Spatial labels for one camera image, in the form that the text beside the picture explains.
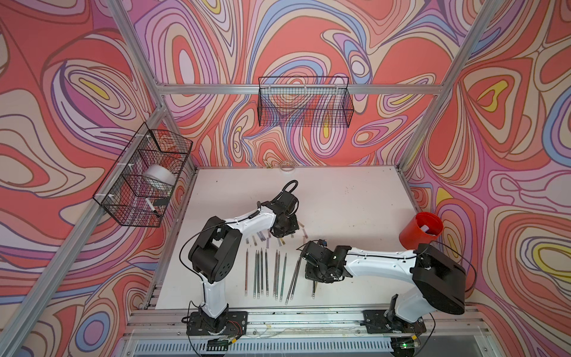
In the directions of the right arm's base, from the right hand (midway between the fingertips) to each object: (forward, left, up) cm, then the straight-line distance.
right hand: (310, 281), depth 82 cm
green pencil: (+3, +21, 0) cm, 21 cm away
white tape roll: (+27, +51, +33) cm, 67 cm away
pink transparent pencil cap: (+18, +26, +1) cm, 31 cm away
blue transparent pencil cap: (+18, +19, +1) cm, 27 cm away
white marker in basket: (+19, +54, +27) cm, 63 cm away
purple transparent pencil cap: (+19, +19, +2) cm, 27 cm away
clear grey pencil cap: (+18, +22, +1) cm, 28 cm away
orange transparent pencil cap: (+24, +2, +1) cm, 24 cm away
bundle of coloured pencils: (-4, +8, 0) cm, 9 cm away
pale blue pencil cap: (+16, +12, 0) cm, 20 cm away
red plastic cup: (+16, -47, +7) cm, 50 cm away
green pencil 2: (+2, +12, 0) cm, 12 cm away
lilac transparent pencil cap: (+16, +17, 0) cm, 23 cm away
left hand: (+19, +3, +4) cm, 20 cm away
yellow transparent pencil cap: (+17, +11, 0) cm, 20 cm away
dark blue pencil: (+3, +20, 0) cm, 20 cm away
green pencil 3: (+2, +10, 0) cm, 10 cm away
